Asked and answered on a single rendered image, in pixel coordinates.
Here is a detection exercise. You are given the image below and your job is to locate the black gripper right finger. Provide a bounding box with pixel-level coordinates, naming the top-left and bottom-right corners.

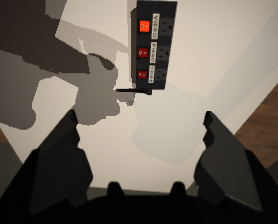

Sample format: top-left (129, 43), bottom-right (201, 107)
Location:
top-left (194, 111), bottom-right (278, 224)

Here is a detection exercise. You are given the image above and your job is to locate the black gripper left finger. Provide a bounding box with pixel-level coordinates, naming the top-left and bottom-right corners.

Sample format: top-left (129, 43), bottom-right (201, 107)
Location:
top-left (0, 109), bottom-right (93, 224)

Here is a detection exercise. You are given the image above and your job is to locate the black power strip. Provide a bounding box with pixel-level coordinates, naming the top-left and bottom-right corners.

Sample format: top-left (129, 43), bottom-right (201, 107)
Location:
top-left (116, 0), bottom-right (178, 95)

